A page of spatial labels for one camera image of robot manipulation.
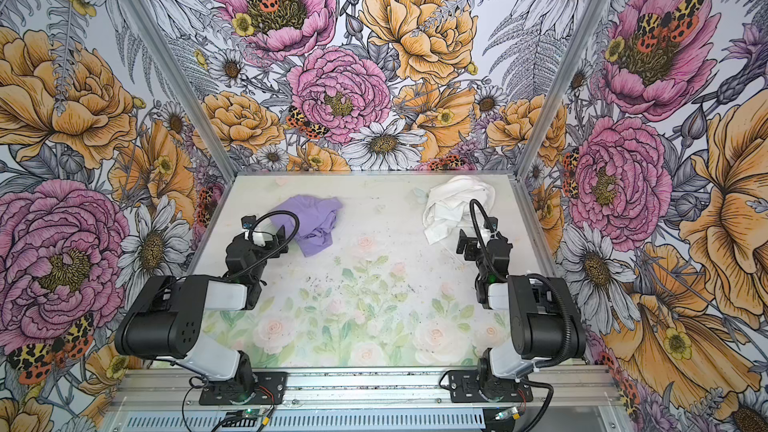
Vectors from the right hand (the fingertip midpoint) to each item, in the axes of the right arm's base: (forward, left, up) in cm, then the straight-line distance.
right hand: (475, 237), depth 94 cm
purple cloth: (+11, +51, -2) cm, 52 cm away
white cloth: (+13, +7, 0) cm, 15 cm away
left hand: (+2, +64, +2) cm, 64 cm away
